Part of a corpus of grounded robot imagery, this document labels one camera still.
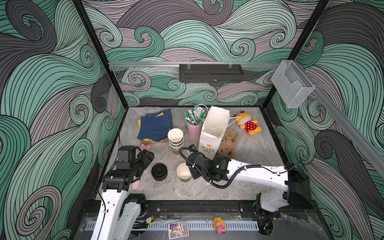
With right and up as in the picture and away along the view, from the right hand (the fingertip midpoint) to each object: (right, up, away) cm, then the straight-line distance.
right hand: (191, 167), depth 76 cm
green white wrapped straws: (+3, +27, +17) cm, 32 cm away
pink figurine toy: (+12, -24, -9) cm, 28 cm away
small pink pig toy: (-30, +7, +17) cm, 35 cm away
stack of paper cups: (-9, +14, +4) cm, 17 cm away
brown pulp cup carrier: (+23, +7, +15) cm, 29 cm away
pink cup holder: (+2, +17, +17) cm, 24 cm away
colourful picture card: (-6, -26, -9) cm, 28 cm away
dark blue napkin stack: (-24, +20, +25) cm, 40 cm away
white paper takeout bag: (+16, +22, +19) cm, 34 cm away
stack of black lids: (-18, -4, +4) cm, 18 cm away
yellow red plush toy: (+38, +24, +28) cm, 53 cm away
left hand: (-21, +6, -2) cm, 22 cm away
